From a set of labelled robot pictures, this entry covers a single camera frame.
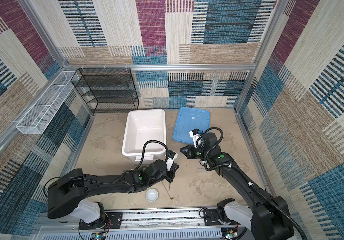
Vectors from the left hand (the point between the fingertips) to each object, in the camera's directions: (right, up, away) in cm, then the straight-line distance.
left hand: (179, 165), depth 79 cm
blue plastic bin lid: (+8, +25, +36) cm, 44 cm away
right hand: (+1, +7, 0) cm, 7 cm away
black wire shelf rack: (-50, +46, +30) cm, 74 cm away
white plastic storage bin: (-25, +20, +27) cm, 41 cm away
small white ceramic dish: (-14, -16, +1) cm, 22 cm away
